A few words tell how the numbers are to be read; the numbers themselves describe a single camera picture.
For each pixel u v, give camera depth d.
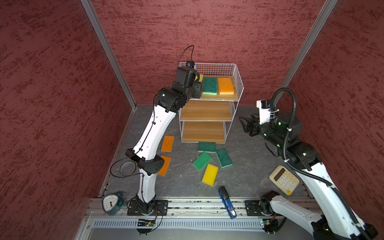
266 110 0.52
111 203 0.72
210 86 0.71
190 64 0.55
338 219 0.37
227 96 0.70
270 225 0.71
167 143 0.97
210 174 0.85
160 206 0.74
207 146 0.97
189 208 0.76
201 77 0.76
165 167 0.88
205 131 1.05
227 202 0.73
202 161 0.89
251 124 0.54
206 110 0.85
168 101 0.45
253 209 0.74
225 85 0.72
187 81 0.49
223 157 0.92
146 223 0.72
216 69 1.00
